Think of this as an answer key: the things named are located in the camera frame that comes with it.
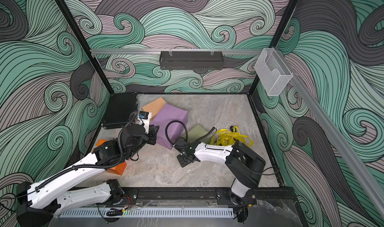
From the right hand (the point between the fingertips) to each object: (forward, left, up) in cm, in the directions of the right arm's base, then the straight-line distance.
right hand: (182, 161), depth 85 cm
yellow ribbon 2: (+14, -27, +2) cm, 31 cm away
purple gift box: (+26, +9, +12) cm, 30 cm away
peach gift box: (+37, +20, +6) cm, 42 cm away
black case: (+41, +48, +2) cm, 63 cm away
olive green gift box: (+15, -9, +6) cm, 19 cm away
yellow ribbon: (+12, -42, 0) cm, 44 cm away
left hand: (+8, +11, +27) cm, 30 cm away
